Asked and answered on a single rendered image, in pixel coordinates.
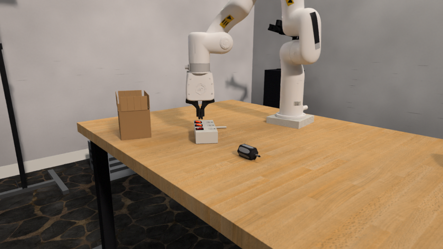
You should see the white power strip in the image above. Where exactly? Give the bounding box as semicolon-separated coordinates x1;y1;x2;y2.
194;120;227;144

